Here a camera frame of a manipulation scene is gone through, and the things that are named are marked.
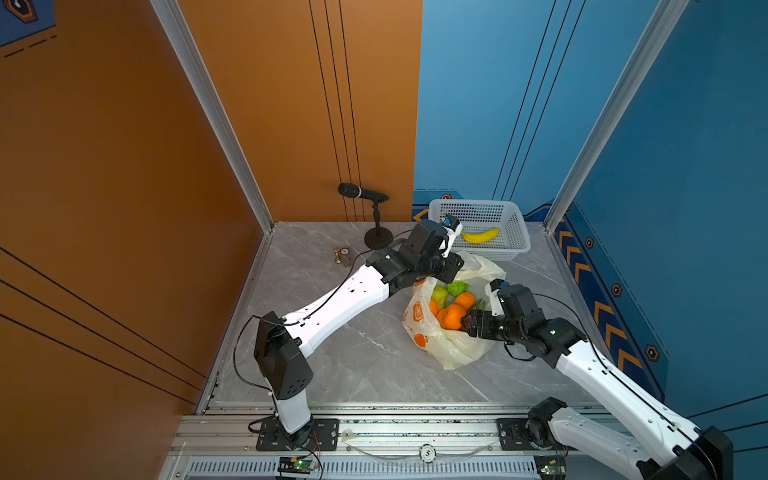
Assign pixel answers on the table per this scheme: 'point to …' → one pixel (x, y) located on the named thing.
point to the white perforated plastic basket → (482, 215)
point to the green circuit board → (295, 465)
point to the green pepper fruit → (457, 288)
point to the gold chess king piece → (337, 258)
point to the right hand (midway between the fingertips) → (468, 324)
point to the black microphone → (354, 191)
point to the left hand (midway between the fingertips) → (461, 260)
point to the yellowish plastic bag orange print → (449, 348)
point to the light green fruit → (440, 295)
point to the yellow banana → (481, 238)
